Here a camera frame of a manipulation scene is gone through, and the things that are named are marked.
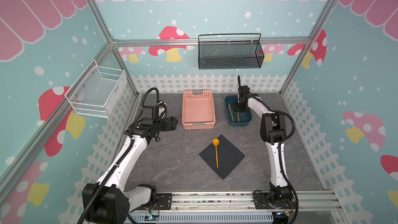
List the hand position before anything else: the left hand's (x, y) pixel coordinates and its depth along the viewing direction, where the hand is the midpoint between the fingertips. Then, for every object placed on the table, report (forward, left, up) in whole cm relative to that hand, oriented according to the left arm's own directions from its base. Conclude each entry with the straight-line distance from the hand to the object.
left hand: (170, 123), depth 82 cm
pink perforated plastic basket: (+23, -13, -17) cm, 31 cm away
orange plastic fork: (+18, -41, -17) cm, 48 cm away
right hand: (+25, -41, -16) cm, 50 cm away
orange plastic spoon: (-1, -25, -17) cm, 30 cm away
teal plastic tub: (+17, -46, -18) cm, 52 cm away
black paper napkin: (-10, -32, -18) cm, 38 cm away
